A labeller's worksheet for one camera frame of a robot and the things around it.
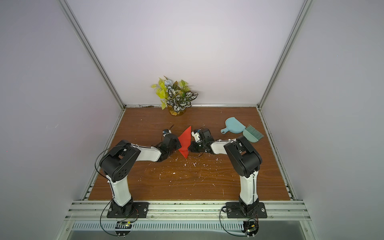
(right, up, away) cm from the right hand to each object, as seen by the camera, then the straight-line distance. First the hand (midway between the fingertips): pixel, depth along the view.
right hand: (188, 145), depth 95 cm
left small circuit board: (-31, -37, -23) cm, 53 cm away
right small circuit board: (+32, -35, -25) cm, 53 cm away
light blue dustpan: (+33, +12, +13) cm, 37 cm away
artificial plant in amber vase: (-8, +32, 0) cm, 33 cm away
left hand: (-4, +3, +3) cm, 6 cm away
